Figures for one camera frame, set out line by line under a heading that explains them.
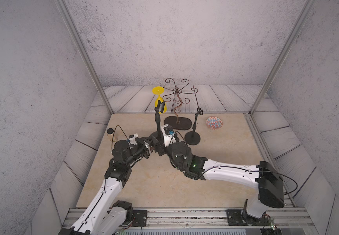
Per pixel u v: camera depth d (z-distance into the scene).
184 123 1.16
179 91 0.91
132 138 0.72
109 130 0.98
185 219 0.74
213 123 1.12
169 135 0.58
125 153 0.57
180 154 0.51
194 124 0.95
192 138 1.05
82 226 0.40
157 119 0.67
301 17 0.74
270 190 0.41
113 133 1.02
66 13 0.72
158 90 0.89
